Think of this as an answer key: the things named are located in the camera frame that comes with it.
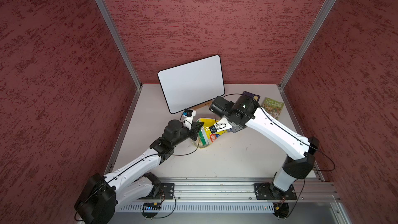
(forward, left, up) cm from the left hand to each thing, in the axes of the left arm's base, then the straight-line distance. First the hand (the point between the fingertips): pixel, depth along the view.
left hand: (201, 125), depth 78 cm
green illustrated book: (+23, -49, -15) cm, 56 cm away
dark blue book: (+35, -40, -18) cm, 56 cm away
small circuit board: (-33, +24, -21) cm, 45 cm away
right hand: (0, -16, +9) cm, 19 cm away
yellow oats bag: (-4, -2, -2) cm, 5 cm away
